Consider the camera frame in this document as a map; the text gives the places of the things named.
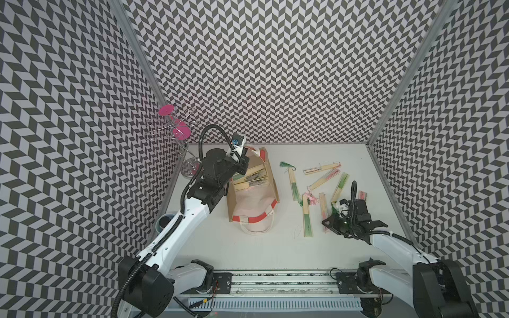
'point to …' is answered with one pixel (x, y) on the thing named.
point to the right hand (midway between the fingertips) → (323, 226)
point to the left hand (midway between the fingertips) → (245, 149)
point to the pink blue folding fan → (362, 195)
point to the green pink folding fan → (308, 199)
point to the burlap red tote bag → (254, 207)
